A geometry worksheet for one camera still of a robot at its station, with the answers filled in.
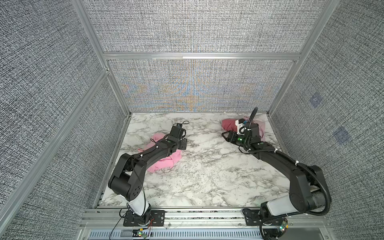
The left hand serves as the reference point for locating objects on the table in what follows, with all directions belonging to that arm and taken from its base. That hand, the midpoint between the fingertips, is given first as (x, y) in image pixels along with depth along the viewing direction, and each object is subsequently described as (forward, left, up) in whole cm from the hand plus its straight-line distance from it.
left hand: (181, 141), depth 94 cm
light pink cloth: (-12, +11, -6) cm, 17 cm away
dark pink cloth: (+13, -34, 0) cm, 36 cm away
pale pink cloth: (+13, -58, -3) cm, 60 cm away
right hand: (-1, -26, +7) cm, 27 cm away
